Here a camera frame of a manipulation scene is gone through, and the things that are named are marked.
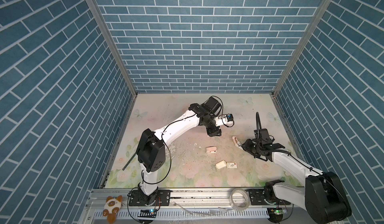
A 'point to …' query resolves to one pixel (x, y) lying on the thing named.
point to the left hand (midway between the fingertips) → (218, 129)
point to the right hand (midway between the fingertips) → (242, 144)
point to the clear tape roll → (247, 198)
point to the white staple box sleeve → (231, 165)
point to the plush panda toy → (111, 207)
